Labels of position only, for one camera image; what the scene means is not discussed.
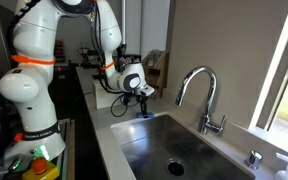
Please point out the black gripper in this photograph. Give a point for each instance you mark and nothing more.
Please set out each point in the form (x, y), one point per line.
(142, 97)

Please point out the blue sponge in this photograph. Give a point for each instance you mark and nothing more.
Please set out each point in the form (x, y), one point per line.
(140, 115)

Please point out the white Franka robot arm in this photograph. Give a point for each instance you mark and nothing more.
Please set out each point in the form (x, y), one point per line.
(34, 66)

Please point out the wooden countertop organizer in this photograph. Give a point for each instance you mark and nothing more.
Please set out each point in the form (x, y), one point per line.
(155, 80)

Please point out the chrome countertop button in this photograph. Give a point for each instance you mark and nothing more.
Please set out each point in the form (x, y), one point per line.
(253, 160)

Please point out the stainless steel sink basin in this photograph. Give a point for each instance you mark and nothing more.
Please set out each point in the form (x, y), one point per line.
(157, 140)

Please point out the clear plastic bag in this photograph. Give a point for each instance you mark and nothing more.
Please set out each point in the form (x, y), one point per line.
(154, 56)

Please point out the round sink drain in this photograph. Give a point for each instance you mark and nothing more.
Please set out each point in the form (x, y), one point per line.
(175, 167)

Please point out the chrome gooseneck faucet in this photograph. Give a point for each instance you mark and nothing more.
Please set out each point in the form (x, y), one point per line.
(212, 96)

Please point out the wooden plank edge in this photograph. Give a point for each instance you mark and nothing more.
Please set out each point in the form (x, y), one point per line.
(71, 150)

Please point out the white vertical pipe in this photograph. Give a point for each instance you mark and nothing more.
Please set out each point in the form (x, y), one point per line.
(123, 20)

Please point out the dark background shelf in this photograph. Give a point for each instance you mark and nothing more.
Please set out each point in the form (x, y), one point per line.
(60, 50)

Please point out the red emergency stop yellow box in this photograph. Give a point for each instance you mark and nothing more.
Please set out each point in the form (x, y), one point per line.
(40, 168)

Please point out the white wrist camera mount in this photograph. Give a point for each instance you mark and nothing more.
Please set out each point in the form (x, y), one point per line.
(147, 90)

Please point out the white window frame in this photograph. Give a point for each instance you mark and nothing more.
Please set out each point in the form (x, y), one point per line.
(274, 63)

